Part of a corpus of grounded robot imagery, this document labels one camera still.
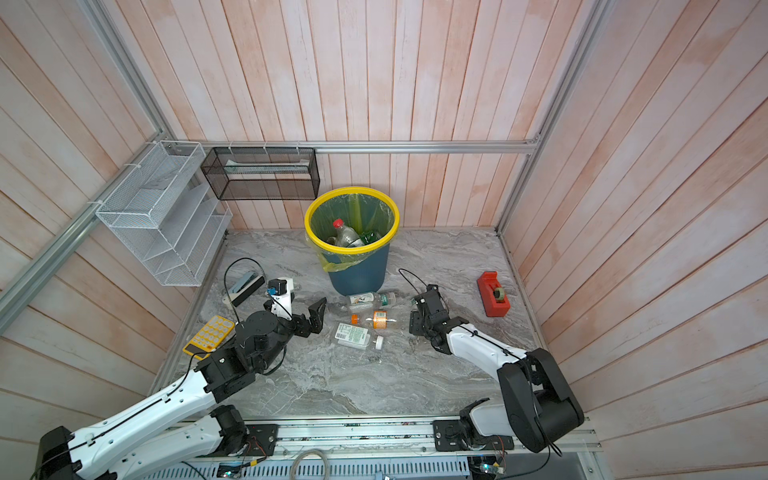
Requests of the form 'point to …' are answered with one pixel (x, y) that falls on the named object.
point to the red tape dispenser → (493, 295)
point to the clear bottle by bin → (372, 300)
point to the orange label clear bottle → (380, 319)
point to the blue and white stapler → (244, 289)
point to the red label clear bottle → (346, 236)
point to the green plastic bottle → (369, 237)
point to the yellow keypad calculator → (209, 337)
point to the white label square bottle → (353, 336)
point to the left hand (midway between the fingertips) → (311, 303)
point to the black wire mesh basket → (262, 173)
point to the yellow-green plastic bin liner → (359, 211)
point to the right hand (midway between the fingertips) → (423, 318)
